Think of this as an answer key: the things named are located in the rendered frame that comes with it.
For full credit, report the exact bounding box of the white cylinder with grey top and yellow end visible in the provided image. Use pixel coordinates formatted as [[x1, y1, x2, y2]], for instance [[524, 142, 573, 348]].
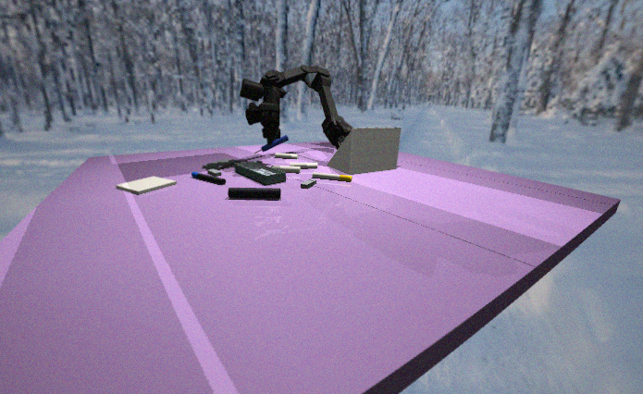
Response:
[[312, 172, 352, 181]]

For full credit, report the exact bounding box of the grey keyboard with white letter keys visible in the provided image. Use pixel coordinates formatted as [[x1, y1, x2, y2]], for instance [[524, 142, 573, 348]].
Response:
[[235, 161, 286, 185]]

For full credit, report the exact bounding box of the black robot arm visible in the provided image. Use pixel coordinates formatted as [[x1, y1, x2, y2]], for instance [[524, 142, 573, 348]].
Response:
[[240, 65, 353, 150]]

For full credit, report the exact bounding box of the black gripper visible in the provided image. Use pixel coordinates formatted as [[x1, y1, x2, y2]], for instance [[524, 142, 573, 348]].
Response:
[[259, 99, 280, 145]]

